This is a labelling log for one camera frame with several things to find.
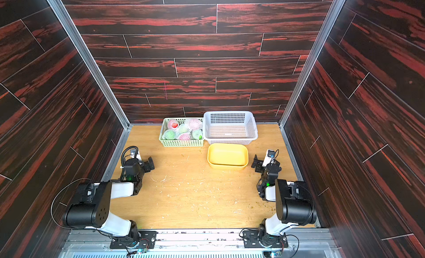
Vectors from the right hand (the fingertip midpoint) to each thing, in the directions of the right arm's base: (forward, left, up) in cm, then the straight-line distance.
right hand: (268, 157), depth 92 cm
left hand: (-3, +72, -2) cm, 72 cm away
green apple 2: (+17, +43, -1) cm, 46 cm away
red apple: (+23, +60, +1) cm, 64 cm away
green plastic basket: (+11, +53, -3) cm, 54 cm away
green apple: (+15, +60, -1) cm, 62 cm away
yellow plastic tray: (+6, +24, -9) cm, 27 cm away
